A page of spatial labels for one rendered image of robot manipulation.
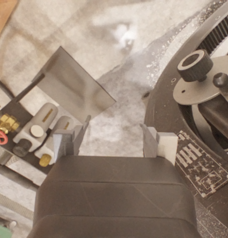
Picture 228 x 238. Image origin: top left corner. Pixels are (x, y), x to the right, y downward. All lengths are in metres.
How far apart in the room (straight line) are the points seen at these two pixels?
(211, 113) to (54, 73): 0.87
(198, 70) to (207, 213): 0.19
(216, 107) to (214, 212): 0.14
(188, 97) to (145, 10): 0.60
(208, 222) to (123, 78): 0.82
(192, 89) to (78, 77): 0.75
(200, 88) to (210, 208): 0.18
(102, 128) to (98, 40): 0.56
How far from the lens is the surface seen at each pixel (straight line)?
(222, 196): 0.20
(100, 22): 0.88
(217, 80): 0.27
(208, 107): 0.29
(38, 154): 0.73
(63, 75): 1.01
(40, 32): 0.99
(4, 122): 0.70
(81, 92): 1.02
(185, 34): 0.89
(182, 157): 0.24
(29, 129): 0.69
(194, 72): 0.29
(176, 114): 0.31
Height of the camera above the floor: 0.85
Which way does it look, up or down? 51 degrees down
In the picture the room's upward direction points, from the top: 168 degrees counter-clockwise
